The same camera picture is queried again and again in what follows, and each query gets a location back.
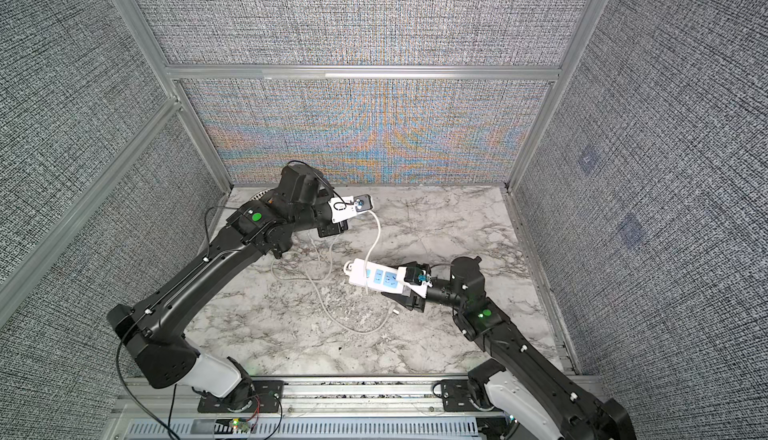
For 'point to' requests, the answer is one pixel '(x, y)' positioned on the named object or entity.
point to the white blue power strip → (379, 276)
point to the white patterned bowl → (259, 195)
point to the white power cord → (329, 265)
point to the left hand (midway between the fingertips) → (355, 199)
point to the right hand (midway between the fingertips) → (389, 270)
